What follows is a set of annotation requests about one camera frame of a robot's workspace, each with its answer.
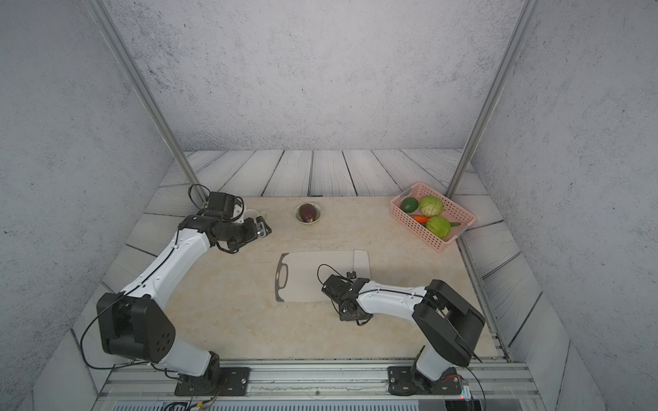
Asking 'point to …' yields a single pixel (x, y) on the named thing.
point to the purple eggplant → (308, 212)
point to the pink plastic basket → (453, 211)
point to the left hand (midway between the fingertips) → (265, 233)
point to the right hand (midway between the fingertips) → (354, 312)
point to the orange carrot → (421, 219)
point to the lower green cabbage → (438, 227)
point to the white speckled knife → (361, 264)
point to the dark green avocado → (409, 205)
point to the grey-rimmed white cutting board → (299, 276)
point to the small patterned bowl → (317, 217)
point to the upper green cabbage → (431, 205)
